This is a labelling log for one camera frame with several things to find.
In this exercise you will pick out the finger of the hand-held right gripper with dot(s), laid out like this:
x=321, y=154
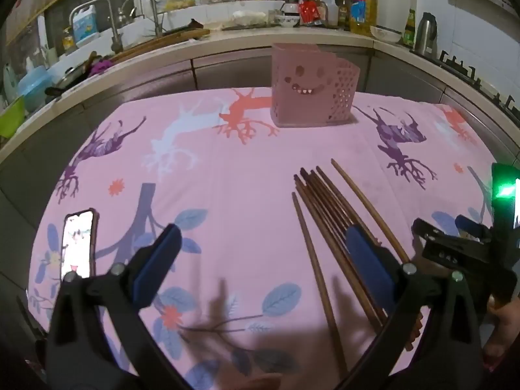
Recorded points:
x=447, y=248
x=473, y=225

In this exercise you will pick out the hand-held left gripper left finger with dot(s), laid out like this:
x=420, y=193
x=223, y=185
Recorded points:
x=158, y=258

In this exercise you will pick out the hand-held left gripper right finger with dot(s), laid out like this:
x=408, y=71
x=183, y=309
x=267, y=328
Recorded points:
x=365, y=260

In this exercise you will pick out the bundle of wooden chopsticks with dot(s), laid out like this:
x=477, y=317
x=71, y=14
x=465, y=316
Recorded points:
x=325, y=211

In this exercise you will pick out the pink plastic utensil holder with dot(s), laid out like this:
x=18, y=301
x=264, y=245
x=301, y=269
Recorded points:
x=302, y=97

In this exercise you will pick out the person's right hand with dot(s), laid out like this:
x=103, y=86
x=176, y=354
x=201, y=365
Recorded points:
x=505, y=333

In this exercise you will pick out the smartphone with lit screen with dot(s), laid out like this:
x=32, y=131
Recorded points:
x=77, y=243

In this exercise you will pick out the pink printed tablecloth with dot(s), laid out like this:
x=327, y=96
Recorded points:
x=243, y=195

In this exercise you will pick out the gas stove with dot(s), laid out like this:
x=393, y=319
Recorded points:
x=479, y=77

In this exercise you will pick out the stainless steel kettle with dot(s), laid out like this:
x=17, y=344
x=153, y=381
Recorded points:
x=425, y=34

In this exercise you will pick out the purple cloth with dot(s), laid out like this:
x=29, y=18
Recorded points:
x=100, y=67

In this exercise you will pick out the black pan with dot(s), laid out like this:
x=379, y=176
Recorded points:
x=71, y=77

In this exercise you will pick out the green plastic basin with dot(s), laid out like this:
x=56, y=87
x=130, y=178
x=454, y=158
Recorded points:
x=10, y=120

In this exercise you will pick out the green glass bottle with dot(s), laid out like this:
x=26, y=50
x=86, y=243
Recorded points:
x=409, y=32

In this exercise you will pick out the blue plastic bowl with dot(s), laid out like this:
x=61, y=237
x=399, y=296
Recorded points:
x=34, y=89

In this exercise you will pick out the white bowl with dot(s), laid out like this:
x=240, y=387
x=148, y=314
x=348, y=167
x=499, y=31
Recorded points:
x=385, y=34

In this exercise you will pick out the wooden cutting board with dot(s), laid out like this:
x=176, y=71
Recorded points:
x=162, y=40

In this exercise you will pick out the tall chrome faucet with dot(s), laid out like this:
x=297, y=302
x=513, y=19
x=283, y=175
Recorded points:
x=116, y=38

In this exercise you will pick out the large yellow oil bottle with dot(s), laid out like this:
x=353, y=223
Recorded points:
x=362, y=16

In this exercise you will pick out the curved chrome faucet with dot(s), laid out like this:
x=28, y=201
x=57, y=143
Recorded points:
x=157, y=20

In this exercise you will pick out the white jug with blue label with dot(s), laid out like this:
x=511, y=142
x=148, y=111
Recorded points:
x=86, y=28

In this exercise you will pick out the patterned small bowl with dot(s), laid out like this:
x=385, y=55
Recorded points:
x=287, y=21

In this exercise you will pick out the white plastic jug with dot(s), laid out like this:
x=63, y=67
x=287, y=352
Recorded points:
x=330, y=10

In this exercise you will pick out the red plastic bag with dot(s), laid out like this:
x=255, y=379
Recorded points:
x=312, y=13

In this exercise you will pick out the white plastic bag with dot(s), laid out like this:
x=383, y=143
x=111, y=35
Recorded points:
x=250, y=18

